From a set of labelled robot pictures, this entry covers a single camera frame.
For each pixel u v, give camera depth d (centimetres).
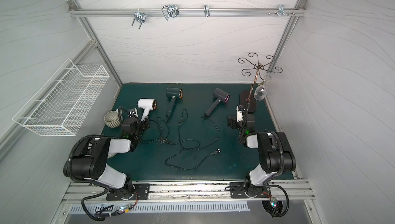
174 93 108
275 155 45
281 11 77
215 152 86
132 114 80
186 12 78
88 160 45
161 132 93
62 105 69
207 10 78
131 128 72
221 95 110
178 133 94
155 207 70
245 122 72
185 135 96
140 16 78
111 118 99
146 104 101
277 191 76
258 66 87
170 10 77
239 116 84
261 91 88
